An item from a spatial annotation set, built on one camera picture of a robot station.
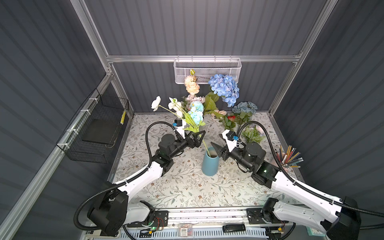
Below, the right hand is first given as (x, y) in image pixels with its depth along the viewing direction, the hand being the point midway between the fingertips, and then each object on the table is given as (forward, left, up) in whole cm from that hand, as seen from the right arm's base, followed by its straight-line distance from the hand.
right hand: (218, 139), depth 69 cm
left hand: (+6, +8, -1) cm, 11 cm away
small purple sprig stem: (+18, -26, -21) cm, 38 cm away
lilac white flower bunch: (+28, +15, +1) cm, 32 cm away
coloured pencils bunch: (0, -41, -21) cm, 46 cm away
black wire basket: (+21, +64, +2) cm, 67 cm away
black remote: (-31, -8, -31) cm, 44 cm away
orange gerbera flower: (+31, -13, -24) cm, 41 cm away
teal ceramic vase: (-6, +4, -13) cm, 15 cm away
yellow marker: (+17, +51, -2) cm, 54 cm away
